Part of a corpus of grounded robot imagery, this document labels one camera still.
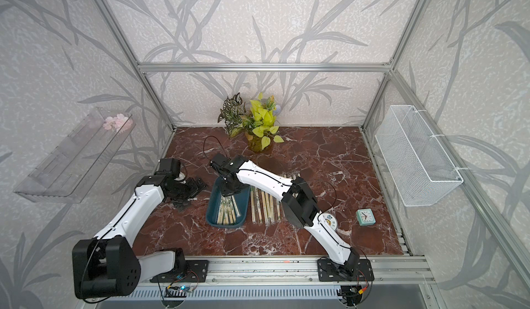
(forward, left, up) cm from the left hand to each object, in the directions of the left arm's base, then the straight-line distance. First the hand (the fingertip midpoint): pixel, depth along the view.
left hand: (202, 191), depth 84 cm
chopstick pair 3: (-2, -26, -9) cm, 28 cm away
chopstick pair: (-1, -20, -10) cm, 22 cm away
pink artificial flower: (+16, +28, +24) cm, 40 cm away
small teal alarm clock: (-8, -68, -6) cm, 69 cm away
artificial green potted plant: (+27, -23, +14) cm, 38 cm away
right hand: (+2, -10, -3) cm, 11 cm away
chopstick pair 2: (-2, -23, -10) cm, 25 cm away
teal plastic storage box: (-4, -17, -2) cm, 17 cm away
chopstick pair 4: (-1, -29, -9) cm, 30 cm away
